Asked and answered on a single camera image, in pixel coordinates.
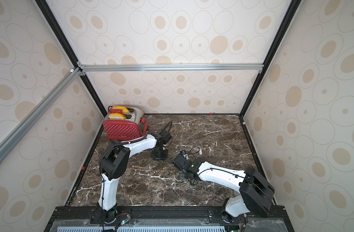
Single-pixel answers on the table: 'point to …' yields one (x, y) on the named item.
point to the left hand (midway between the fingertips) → (167, 160)
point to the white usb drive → (200, 152)
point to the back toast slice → (124, 110)
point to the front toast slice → (116, 116)
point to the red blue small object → (213, 113)
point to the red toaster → (124, 123)
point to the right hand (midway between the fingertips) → (184, 173)
